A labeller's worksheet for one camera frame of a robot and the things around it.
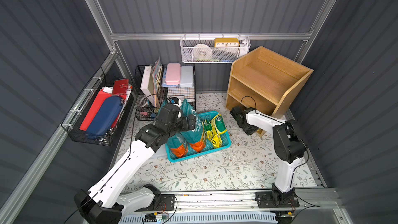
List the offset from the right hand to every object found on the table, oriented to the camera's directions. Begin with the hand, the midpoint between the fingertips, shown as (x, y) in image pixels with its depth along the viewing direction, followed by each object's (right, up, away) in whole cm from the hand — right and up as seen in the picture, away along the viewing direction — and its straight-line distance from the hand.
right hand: (262, 129), depth 91 cm
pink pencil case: (-54, +34, +5) cm, 64 cm away
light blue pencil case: (-46, +33, +6) cm, 57 cm away
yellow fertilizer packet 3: (-28, -5, -7) cm, 29 cm away
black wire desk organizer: (-74, +12, +9) cm, 75 cm away
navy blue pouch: (-80, +9, -22) cm, 83 cm away
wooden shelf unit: (-2, +28, -8) cm, 29 cm away
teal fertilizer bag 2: (-39, -3, -13) cm, 41 cm away
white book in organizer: (-69, +27, 0) cm, 74 cm away
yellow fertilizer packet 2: (-26, +4, -3) cm, 27 cm away
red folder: (-87, +12, -19) cm, 90 cm away
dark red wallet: (-78, +24, -12) cm, 83 cm away
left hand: (-43, +8, -19) cm, 48 cm away
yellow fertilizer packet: (-33, +1, -7) cm, 34 cm away
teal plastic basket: (-33, -12, 0) cm, 36 cm away
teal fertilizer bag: (-48, -6, -14) cm, 51 cm away
